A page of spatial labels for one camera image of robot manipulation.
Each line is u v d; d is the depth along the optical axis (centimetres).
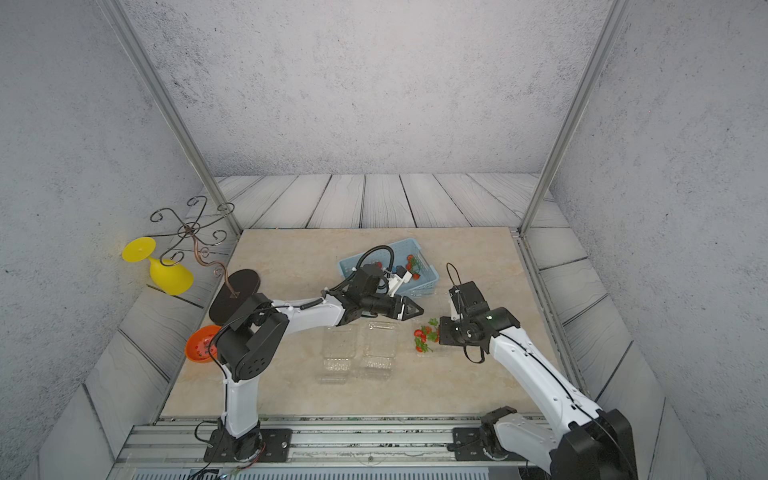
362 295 74
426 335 81
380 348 89
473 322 58
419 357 76
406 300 80
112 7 69
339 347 91
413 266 108
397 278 83
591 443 38
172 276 79
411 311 83
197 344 87
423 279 106
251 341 51
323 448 74
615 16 71
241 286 102
